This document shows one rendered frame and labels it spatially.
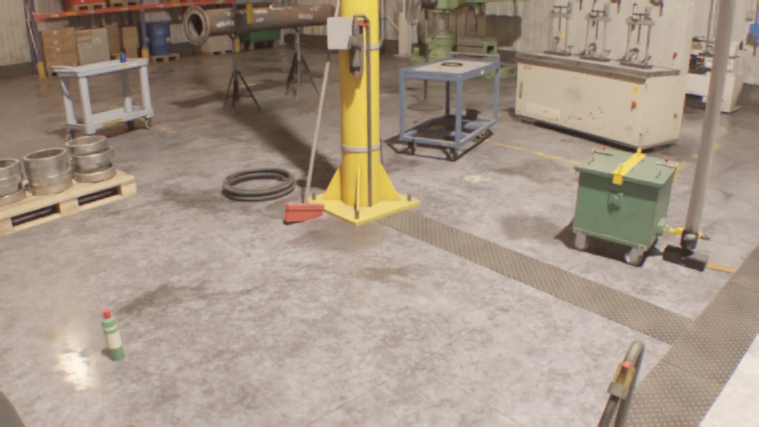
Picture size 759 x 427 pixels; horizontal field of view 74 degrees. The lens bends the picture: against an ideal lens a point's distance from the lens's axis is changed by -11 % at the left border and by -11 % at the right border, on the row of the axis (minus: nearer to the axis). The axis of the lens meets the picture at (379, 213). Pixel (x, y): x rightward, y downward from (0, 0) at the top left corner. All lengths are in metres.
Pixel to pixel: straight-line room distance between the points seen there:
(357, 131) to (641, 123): 3.12
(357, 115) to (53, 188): 2.45
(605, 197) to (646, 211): 0.25
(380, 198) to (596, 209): 1.59
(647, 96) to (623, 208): 2.66
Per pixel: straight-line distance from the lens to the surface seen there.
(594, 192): 3.43
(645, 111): 5.94
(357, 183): 4.00
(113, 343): 2.66
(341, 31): 3.72
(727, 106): 9.40
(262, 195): 4.33
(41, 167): 4.71
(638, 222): 3.41
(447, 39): 12.24
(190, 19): 7.46
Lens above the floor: 1.48
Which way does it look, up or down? 22 degrees down
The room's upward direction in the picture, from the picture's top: straight up
